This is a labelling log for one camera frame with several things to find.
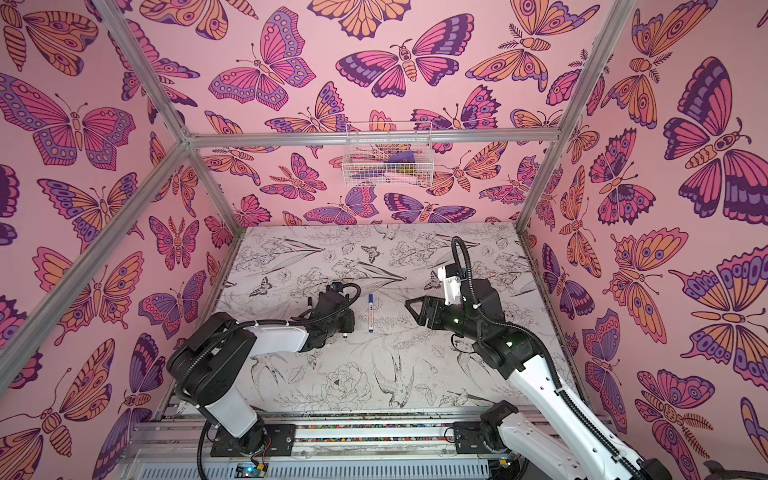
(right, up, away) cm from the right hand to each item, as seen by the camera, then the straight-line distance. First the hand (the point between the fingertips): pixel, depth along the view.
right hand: (415, 300), depth 70 cm
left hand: (-17, -7, +25) cm, 31 cm away
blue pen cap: (-13, -4, +30) cm, 33 cm away
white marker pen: (-33, -5, +29) cm, 44 cm away
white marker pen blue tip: (-12, -9, +24) cm, 29 cm away
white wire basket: (-7, +43, +26) cm, 51 cm away
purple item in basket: (-2, +42, +24) cm, 48 cm away
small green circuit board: (-41, -42, +2) cm, 58 cm away
